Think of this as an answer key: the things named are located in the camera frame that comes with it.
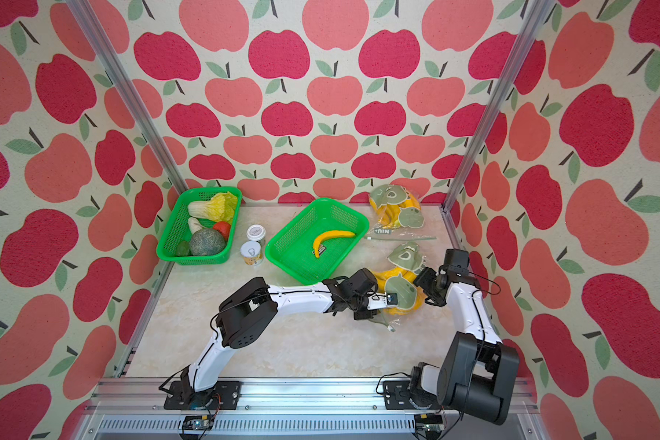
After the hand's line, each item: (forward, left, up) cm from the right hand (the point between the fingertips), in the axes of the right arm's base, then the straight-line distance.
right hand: (426, 290), depth 87 cm
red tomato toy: (+19, +75, +1) cm, 77 cm away
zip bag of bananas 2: (+2, +8, +2) cm, 9 cm away
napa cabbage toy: (+27, +78, +4) cm, 83 cm away
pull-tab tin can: (+9, +62, 0) cm, 62 cm away
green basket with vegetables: (+18, +95, -1) cm, 96 cm away
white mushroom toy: (+22, +90, -2) cm, 93 cm away
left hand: (-6, +14, -5) cm, 16 cm away
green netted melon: (+9, +77, +5) cm, 77 cm away
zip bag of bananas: (+34, +7, +1) cm, 34 cm away
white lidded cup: (+18, +61, +1) cm, 64 cm away
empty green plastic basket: (+15, +48, -5) cm, 51 cm away
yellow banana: (+23, +34, -4) cm, 42 cm away
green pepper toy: (+9, +88, -1) cm, 88 cm away
